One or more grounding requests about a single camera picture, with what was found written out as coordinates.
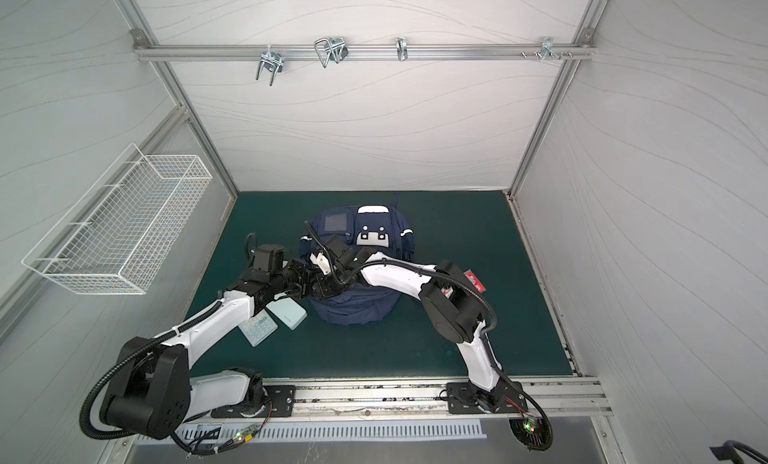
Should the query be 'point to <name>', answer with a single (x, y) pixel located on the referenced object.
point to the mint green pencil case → (289, 311)
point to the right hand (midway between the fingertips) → (320, 284)
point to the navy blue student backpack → (379, 228)
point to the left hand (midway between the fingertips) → (330, 263)
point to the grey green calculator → (258, 327)
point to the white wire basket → (111, 238)
